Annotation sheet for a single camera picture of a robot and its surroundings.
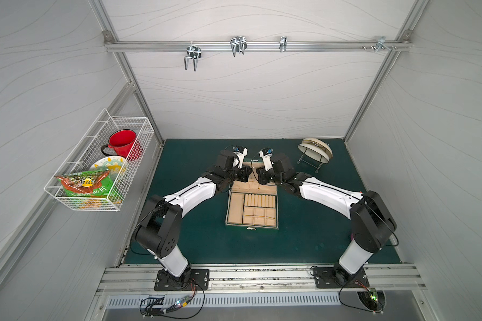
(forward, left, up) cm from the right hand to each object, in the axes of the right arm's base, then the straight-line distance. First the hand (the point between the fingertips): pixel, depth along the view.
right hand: (257, 167), depth 88 cm
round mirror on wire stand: (+10, -28, 0) cm, 29 cm away
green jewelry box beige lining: (-13, +2, -11) cm, 17 cm away
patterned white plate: (-14, +50, +19) cm, 55 cm away
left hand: (-1, +2, 0) cm, 3 cm away
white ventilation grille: (-48, +8, -16) cm, 51 cm away
